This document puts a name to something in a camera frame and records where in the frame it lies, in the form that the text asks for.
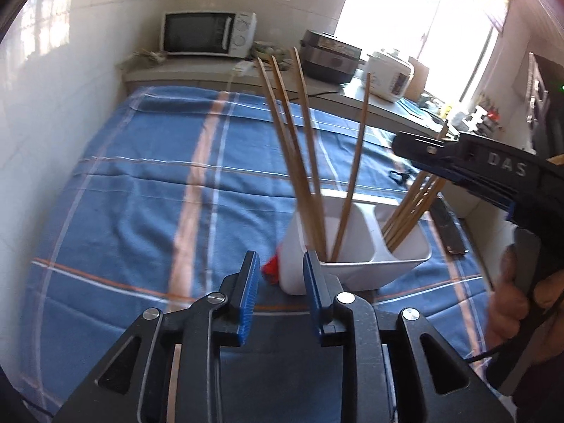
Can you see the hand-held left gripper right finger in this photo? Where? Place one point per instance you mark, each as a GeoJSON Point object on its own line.
{"type": "Point", "coordinates": [313, 291]}

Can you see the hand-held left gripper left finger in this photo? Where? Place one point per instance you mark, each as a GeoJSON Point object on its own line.
{"type": "Point", "coordinates": [249, 299]}

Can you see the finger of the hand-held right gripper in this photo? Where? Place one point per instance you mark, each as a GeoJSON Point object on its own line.
{"type": "Point", "coordinates": [480, 189]}
{"type": "Point", "coordinates": [418, 145]}

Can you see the white plastic utensil holder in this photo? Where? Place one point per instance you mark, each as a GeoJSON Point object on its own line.
{"type": "Point", "coordinates": [365, 273]}

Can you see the set of wooden chopsticks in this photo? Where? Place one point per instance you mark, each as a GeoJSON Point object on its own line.
{"type": "Point", "coordinates": [352, 163]}

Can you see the person's right forearm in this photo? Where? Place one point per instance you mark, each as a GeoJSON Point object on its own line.
{"type": "Point", "coordinates": [544, 390]}

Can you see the person's right hand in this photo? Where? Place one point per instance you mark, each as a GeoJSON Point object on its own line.
{"type": "Point", "coordinates": [506, 299]}

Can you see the small red object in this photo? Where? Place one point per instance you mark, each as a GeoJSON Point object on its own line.
{"type": "Point", "coordinates": [271, 271]}

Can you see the dish rack with containers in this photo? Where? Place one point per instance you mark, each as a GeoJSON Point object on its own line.
{"type": "Point", "coordinates": [478, 116]}

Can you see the wooden cutting board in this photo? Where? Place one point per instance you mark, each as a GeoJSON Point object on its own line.
{"type": "Point", "coordinates": [418, 81]}

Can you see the white pressure cooker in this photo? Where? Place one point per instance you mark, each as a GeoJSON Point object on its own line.
{"type": "Point", "coordinates": [387, 77]}

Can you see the black rice cooker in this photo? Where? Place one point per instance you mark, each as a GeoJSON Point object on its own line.
{"type": "Point", "coordinates": [326, 59]}

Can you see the bright window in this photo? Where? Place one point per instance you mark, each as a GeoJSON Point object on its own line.
{"type": "Point", "coordinates": [387, 9]}

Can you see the blue plaid tablecloth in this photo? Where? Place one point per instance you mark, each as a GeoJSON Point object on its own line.
{"type": "Point", "coordinates": [132, 185]}

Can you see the white microwave oven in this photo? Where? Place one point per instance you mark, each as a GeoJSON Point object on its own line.
{"type": "Point", "coordinates": [194, 33]}

